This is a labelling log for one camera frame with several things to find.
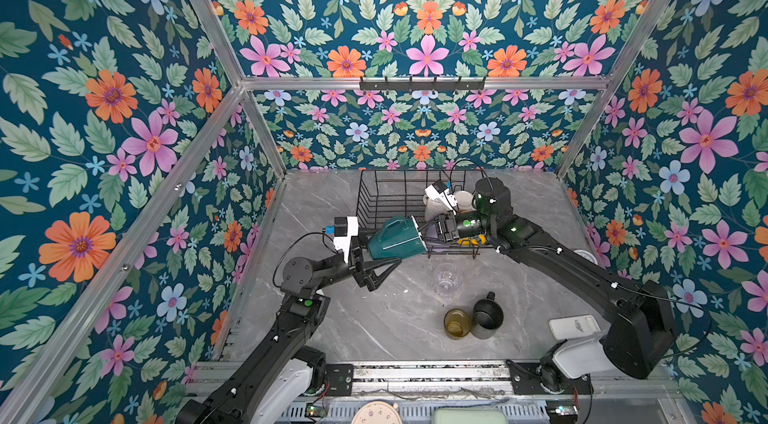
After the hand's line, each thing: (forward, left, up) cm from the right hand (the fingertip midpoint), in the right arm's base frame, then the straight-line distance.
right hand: (416, 236), depth 65 cm
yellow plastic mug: (-1, -11, 0) cm, 11 cm away
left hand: (-5, +4, +3) cm, 7 cm away
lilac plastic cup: (+14, -8, -29) cm, 33 cm away
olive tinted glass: (-9, -12, -31) cm, 34 cm away
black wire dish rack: (+37, +10, -29) cm, 48 cm away
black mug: (-7, -21, -29) cm, 37 cm away
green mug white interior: (-4, +4, +5) cm, 7 cm away
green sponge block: (-30, -12, -28) cm, 43 cm away
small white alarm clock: (+10, -54, -27) cm, 61 cm away
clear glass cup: (+4, -10, -30) cm, 32 cm away
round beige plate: (-30, +9, -29) cm, 42 cm away
